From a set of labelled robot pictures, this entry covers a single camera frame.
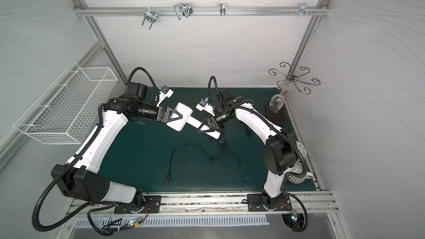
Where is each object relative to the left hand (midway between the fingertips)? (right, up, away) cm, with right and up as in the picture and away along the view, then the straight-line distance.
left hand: (179, 117), depth 69 cm
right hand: (+8, -7, +6) cm, 12 cm away
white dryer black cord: (-8, -31, +13) cm, 35 cm away
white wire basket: (-48, +1, -3) cm, 48 cm away
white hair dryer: (+4, 0, 0) cm, 4 cm away
